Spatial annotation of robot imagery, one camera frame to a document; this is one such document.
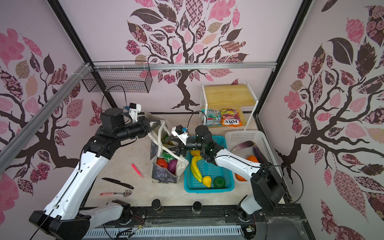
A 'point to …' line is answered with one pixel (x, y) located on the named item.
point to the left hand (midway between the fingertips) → (160, 124)
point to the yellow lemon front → (207, 181)
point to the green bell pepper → (219, 182)
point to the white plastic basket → (232, 138)
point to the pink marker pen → (136, 169)
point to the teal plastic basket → (192, 185)
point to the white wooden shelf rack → (240, 96)
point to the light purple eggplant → (248, 143)
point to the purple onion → (172, 165)
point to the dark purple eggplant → (259, 155)
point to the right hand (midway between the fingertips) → (167, 142)
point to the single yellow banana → (195, 169)
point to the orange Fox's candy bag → (230, 117)
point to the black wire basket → (119, 76)
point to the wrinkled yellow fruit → (195, 152)
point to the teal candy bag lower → (213, 118)
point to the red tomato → (162, 162)
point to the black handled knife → (118, 182)
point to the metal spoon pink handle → (126, 193)
